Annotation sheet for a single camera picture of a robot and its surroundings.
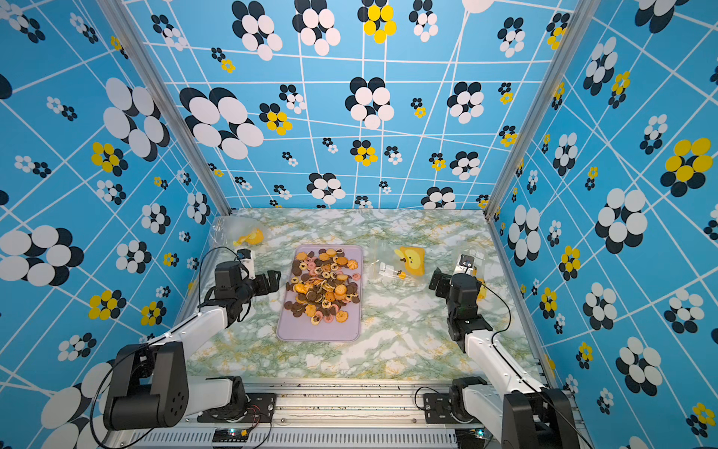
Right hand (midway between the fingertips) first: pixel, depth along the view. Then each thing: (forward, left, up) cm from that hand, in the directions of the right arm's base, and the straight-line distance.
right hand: (457, 272), depth 86 cm
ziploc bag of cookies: (+8, +17, -10) cm, 21 cm away
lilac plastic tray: (-14, +33, -13) cm, 38 cm away
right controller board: (-41, 0, -14) cm, 43 cm away
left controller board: (-41, +64, -15) cm, 77 cm away
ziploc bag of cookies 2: (+26, +82, -10) cm, 86 cm away
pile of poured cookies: (0, +43, -8) cm, 44 cm away
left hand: (+2, +61, -4) cm, 61 cm away
